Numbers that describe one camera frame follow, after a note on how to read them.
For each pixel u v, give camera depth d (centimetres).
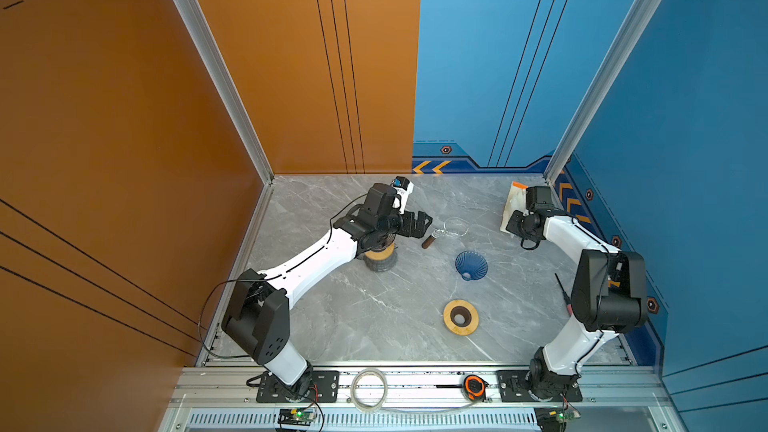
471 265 92
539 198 76
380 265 91
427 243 95
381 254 86
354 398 73
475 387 71
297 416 71
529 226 72
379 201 62
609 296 48
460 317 85
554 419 70
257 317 44
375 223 63
